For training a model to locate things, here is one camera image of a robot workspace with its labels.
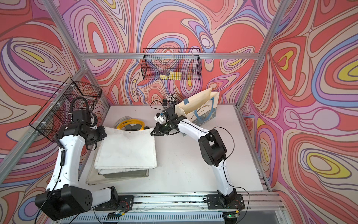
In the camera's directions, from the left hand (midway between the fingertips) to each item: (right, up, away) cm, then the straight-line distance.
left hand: (104, 135), depth 76 cm
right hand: (+25, -3, +10) cm, 27 cm away
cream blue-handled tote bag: (+55, +16, +13) cm, 58 cm away
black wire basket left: (-21, +22, +4) cm, 31 cm away
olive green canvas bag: (+13, -22, +1) cm, 25 cm away
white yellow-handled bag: (+11, -8, +8) cm, 16 cm away
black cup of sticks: (+37, +23, +23) cm, 49 cm away
